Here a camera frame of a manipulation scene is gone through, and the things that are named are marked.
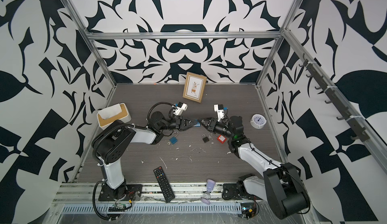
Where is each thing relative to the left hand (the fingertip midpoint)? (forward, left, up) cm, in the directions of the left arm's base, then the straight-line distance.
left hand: (198, 122), depth 74 cm
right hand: (0, 0, -1) cm, 1 cm away
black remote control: (-23, +18, -21) cm, 36 cm away
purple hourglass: (-23, -5, -19) cm, 31 cm away
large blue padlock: (+1, +14, -22) cm, 26 cm away
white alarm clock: (+12, -39, -20) cm, 46 cm away
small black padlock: (+2, -5, -23) cm, 23 cm away
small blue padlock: (0, 0, -2) cm, 2 cm away
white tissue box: (+19, +50, -17) cm, 56 cm away
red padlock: (+1, -15, -21) cm, 26 cm away
